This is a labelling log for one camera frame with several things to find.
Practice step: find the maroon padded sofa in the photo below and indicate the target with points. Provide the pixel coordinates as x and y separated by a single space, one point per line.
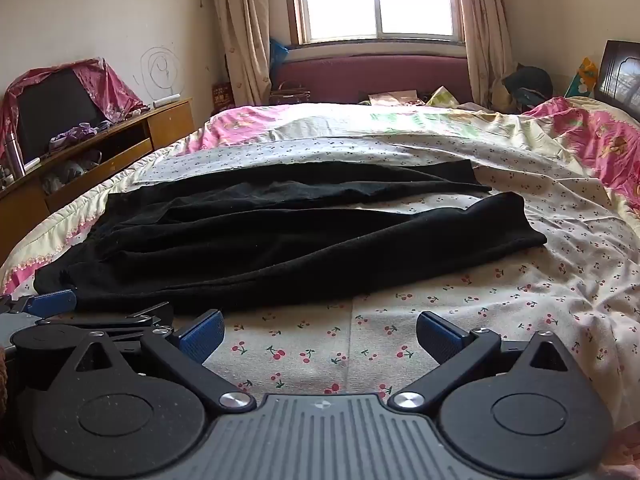
350 75

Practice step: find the beige floral curtain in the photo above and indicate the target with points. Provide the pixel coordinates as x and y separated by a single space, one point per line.
485 35
240 35

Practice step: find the green yellow printed cushion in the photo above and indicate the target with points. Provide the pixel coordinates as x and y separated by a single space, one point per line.
582 77

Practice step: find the grey clothes bundle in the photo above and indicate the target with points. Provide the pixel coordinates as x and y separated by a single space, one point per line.
70 172

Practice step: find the window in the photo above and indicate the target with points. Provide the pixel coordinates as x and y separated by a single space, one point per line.
380 0

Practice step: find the pink floral quilt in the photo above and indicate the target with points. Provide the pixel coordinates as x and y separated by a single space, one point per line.
350 120

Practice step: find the black pants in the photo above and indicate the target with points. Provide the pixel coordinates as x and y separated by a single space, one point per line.
250 250

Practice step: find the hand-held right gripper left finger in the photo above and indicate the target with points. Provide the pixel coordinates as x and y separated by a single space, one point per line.
202 336

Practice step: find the yellow green bag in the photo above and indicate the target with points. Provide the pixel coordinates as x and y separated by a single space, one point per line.
440 97

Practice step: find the steel thermos bottle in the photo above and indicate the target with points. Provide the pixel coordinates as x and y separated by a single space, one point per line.
15 157

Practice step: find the blue plastic bag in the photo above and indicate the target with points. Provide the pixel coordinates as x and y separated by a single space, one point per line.
277 52

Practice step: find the pink paper sheet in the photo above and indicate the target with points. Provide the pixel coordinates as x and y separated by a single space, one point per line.
392 96

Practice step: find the wooden cabinet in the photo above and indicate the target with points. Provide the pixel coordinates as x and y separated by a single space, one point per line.
170 125

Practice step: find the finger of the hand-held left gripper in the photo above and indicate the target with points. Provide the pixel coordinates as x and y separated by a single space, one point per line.
150 313
50 303

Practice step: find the dark wooden headboard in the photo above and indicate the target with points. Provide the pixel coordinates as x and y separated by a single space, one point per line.
620 77

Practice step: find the brown handbag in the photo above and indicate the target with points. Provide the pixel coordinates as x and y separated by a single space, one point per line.
290 95

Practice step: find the white tube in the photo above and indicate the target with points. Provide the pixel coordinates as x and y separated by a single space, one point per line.
167 100

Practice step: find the red box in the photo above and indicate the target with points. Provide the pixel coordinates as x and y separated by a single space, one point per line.
222 97

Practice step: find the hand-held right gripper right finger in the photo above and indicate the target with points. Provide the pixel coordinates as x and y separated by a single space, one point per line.
440 336

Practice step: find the black bag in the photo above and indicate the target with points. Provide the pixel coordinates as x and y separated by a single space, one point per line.
527 85

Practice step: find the cherry print bed sheet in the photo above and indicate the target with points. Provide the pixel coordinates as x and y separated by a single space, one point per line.
500 285

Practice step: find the purple cloth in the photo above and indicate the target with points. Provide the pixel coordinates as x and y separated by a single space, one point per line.
75 135

